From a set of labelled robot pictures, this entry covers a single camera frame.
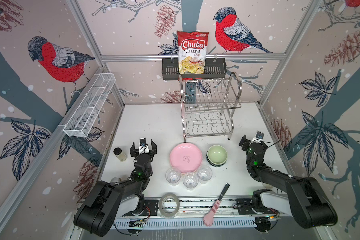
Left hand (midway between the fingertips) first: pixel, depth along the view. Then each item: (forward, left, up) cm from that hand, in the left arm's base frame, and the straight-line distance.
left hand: (141, 141), depth 83 cm
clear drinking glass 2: (-18, -28, -14) cm, 36 cm away
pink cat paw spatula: (-36, -35, -12) cm, 52 cm away
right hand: (+2, -65, -2) cm, 65 cm away
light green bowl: (-4, -45, -10) cm, 46 cm away
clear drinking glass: (-14, -36, -13) cm, 41 cm away
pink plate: (-4, -25, -12) cm, 28 cm away
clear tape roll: (-34, -17, -12) cm, 40 cm away
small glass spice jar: (-4, +14, -4) cm, 15 cm away
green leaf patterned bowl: (-11, -42, -7) cm, 44 cm away
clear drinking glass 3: (-15, -18, -13) cm, 27 cm away
